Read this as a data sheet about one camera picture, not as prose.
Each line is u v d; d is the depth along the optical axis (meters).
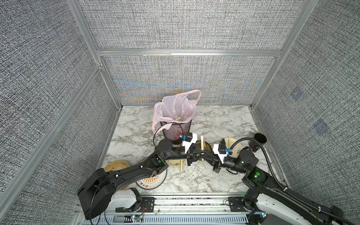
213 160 0.59
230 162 0.59
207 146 0.58
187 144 0.56
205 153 0.62
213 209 0.73
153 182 0.81
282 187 0.49
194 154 0.58
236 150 0.60
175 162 0.88
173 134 0.90
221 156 0.57
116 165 0.84
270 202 0.59
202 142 0.57
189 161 0.58
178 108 0.93
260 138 0.89
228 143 0.95
